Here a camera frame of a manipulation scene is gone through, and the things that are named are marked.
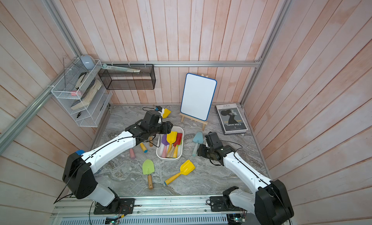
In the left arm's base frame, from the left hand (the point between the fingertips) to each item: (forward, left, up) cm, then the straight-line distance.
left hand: (168, 127), depth 83 cm
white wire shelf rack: (+5, +46, +4) cm, 46 cm away
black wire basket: (+42, +33, +5) cm, 54 cm away
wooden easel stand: (+12, -23, -11) cm, 28 cm away
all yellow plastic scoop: (-18, -11, -18) cm, 28 cm away
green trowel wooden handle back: (-13, +7, +8) cm, 17 cm away
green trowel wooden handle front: (-18, +12, -18) cm, 29 cm away
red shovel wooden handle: (0, -6, -18) cm, 19 cm away
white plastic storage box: (-4, -7, -18) cm, 20 cm away
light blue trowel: (+3, -20, -18) cm, 27 cm away
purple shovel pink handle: (0, +3, -19) cm, 19 cm away
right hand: (-9, -19, -11) cm, 24 cm away
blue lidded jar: (-17, +44, +1) cm, 47 cm away
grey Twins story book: (+18, -45, -16) cm, 51 cm away
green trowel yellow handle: (-9, -4, -16) cm, 19 cm away
